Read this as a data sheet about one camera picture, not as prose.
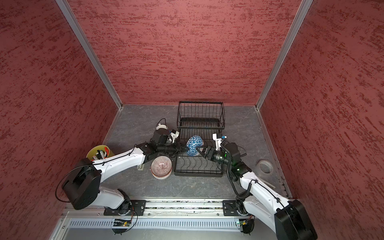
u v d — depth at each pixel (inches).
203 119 41.9
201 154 27.8
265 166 35.1
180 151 29.1
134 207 29.1
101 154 32.6
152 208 29.8
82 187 16.8
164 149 27.4
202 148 29.7
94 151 31.3
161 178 31.1
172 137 26.8
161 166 32.7
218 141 28.6
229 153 23.0
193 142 32.1
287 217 16.0
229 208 29.1
